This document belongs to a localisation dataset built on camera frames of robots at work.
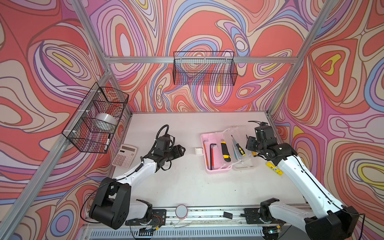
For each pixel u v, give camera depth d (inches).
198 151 35.8
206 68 37.7
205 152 37.5
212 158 36.7
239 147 33.4
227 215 29.3
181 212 28.1
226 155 34.0
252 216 28.8
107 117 28.9
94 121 27.1
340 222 14.4
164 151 26.7
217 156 36.2
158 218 28.4
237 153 32.5
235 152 33.1
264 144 22.2
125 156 36.7
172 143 30.3
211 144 39.1
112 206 16.2
